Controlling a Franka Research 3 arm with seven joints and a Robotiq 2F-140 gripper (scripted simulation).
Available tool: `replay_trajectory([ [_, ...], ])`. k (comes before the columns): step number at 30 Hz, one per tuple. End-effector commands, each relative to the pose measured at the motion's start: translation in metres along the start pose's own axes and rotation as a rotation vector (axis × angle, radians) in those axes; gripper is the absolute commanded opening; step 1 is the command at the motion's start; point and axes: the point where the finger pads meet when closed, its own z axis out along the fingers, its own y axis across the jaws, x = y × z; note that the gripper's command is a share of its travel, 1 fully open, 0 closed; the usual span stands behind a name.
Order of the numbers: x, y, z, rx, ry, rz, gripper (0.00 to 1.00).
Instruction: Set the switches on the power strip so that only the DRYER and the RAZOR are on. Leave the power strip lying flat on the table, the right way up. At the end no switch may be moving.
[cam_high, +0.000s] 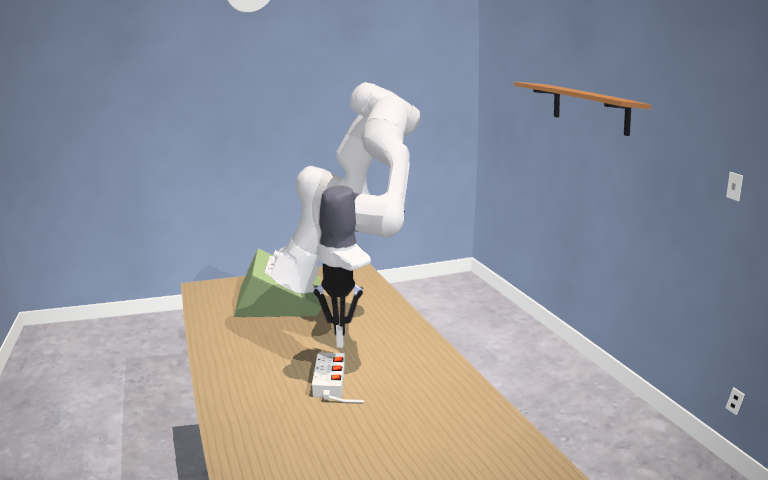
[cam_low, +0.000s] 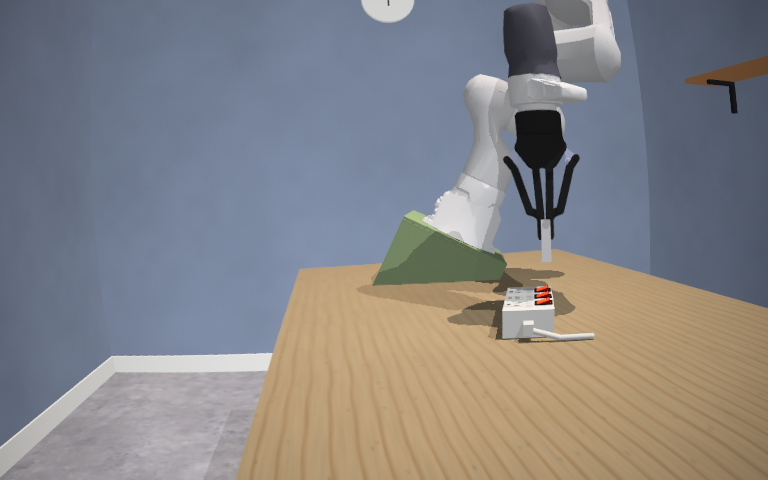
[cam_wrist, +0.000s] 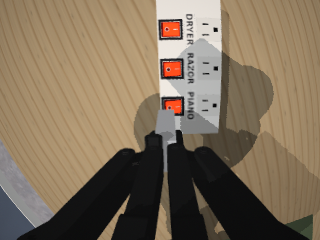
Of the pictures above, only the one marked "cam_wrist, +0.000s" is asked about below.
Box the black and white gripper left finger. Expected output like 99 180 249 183
17 110 166 240

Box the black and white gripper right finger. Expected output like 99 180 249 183
165 109 310 240

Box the white power strip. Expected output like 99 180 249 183
156 0 222 134

